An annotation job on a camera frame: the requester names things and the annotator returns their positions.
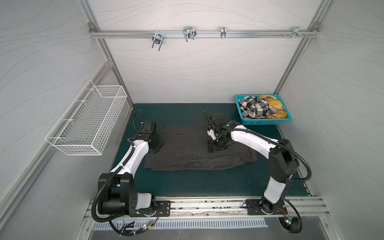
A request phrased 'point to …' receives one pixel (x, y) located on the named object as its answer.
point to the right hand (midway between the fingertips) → (214, 146)
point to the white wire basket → (90, 124)
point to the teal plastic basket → (261, 121)
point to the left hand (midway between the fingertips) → (164, 141)
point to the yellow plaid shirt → (276, 110)
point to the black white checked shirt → (251, 107)
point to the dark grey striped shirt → (185, 147)
